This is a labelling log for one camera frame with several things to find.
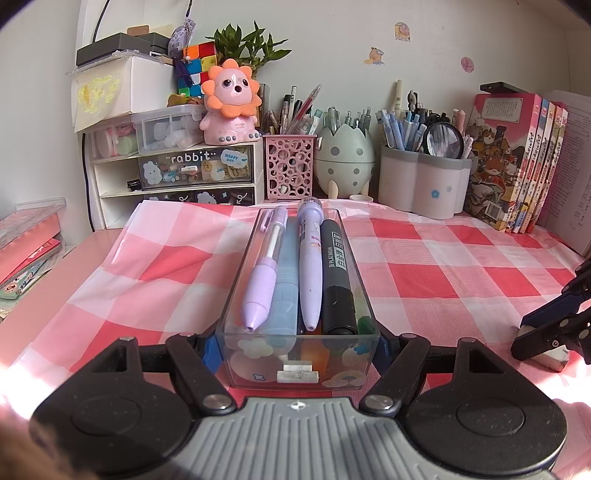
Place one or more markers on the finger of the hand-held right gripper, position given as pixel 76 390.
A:
pixel 549 341
pixel 554 309

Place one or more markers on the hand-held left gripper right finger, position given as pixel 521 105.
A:
pixel 382 356

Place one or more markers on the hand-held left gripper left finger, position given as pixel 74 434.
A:
pixel 211 356

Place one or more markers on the white eraser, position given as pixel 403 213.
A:
pixel 551 362

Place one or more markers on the green highlighter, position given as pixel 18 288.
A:
pixel 365 324

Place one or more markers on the clear plastic pencil box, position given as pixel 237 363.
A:
pixel 258 364

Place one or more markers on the orange highlighter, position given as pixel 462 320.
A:
pixel 316 360

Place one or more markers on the black whiteboard marker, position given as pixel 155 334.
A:
pixel 337 286

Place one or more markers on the purple clear gel pen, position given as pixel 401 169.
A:
pixel 263 286

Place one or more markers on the light blue pen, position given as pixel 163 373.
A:
pixel 284 295

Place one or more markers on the white purple ballpoint pen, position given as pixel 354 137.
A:
pixel 309 267

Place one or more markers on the pink checked tablecloth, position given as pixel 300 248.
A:
pixel 175 277

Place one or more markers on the open white book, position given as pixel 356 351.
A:
pixel 575 170

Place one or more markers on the white grey flower pen holder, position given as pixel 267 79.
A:
pixel 420 184

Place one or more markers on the white drawer organizer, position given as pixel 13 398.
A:
pixel 115 198

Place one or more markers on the black binder clip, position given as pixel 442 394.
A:
pixel 134 185

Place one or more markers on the green egg-shaped pen holder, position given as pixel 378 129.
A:
pixel 344 161

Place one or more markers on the pile of notebooks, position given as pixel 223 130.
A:
pixel 27 277

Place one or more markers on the black magnifying glass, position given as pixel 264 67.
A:
pixel 443 142

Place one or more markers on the pink perforated pen holder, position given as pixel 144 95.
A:
pixel 290 168

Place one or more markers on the flat black device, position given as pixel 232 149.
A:
pixel 501 87

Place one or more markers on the clear plastic storage box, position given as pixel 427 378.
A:
pixel 171 129

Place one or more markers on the bunch of pens in flower holder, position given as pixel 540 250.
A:
pixel 411 124

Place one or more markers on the clear box with tape rolls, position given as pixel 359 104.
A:
pixel 113 141

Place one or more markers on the bunch of pens in egg holder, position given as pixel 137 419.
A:
pixel 348 119

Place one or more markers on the pink lion pencil sharpener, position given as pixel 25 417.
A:
pixel 231 106

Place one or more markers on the bunch of pens in pink holder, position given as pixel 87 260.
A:
pixel 298 113

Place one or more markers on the small yellow toy figures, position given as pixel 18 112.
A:
pixel 184 100

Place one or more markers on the white cardboard box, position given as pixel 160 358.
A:
pixel 134 87

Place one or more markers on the colourful puzzle cube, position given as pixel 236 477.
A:
pixel 201 64

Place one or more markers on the purple tassel charm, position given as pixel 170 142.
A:
pixel 181 46

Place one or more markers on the green bamboo plant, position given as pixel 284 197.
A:
pixel 249 46

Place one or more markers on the small black box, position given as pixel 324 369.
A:
pixel 159 42

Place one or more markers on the dark grey box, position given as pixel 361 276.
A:
pixel 111 48

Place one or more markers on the beige block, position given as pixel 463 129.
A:
pixel 138 30

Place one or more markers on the pink round wall sticker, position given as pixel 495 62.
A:
pixel 467 64

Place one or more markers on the brown duck wall sticker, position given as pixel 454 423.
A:
pixel 374 56

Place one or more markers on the yellow cartoon wall sticker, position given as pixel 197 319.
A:
pixel 402 32

